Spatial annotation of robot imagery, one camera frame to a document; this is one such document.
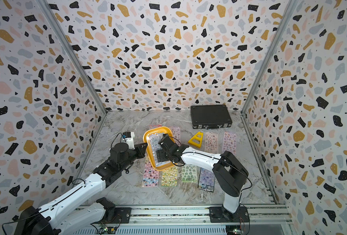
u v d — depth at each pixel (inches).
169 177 34.4
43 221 15.7
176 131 43.1
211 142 40.6
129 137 27.6
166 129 34.5
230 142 40.7
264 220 29.0
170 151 26.3
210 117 44.8
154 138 34.4
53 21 28.9
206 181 33.7
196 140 41.3
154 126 44.6
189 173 35.3
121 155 23.4
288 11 28.4
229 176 18.4
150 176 34.5
